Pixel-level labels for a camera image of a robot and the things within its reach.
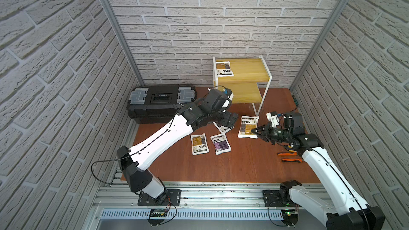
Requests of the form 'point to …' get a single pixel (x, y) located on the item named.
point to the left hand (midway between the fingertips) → (232, 112)
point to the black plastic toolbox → (158, 104)
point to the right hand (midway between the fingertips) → (254, 130)
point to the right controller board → (290, 216)
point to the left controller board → (157, 216)
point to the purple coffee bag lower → (221, 144)
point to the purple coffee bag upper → (222, 128)
